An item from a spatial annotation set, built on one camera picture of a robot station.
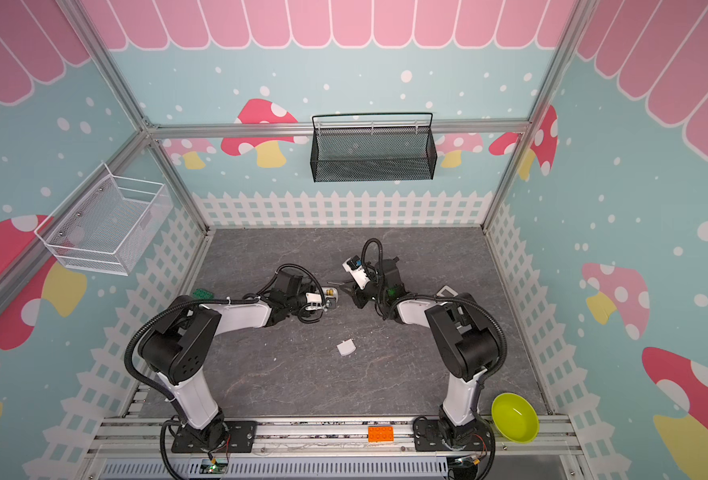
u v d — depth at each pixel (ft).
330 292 3.11
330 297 2.81
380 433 2.43
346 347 2.94
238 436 2.46
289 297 2.54
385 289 2.48
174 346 1.61
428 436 2.42
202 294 3.30
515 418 2.52
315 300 2.83
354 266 2.65
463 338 1.62
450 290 3.31
